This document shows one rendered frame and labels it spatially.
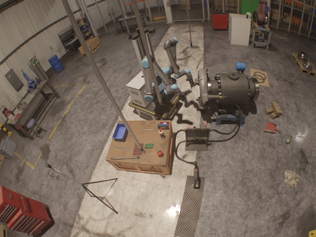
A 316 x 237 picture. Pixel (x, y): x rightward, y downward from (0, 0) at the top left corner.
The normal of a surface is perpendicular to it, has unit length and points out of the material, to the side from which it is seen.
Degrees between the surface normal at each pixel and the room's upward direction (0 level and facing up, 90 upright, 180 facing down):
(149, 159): 0
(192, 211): 0
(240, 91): 57
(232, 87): 46
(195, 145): 0
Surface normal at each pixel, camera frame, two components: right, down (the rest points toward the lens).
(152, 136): -0.19, -0.62
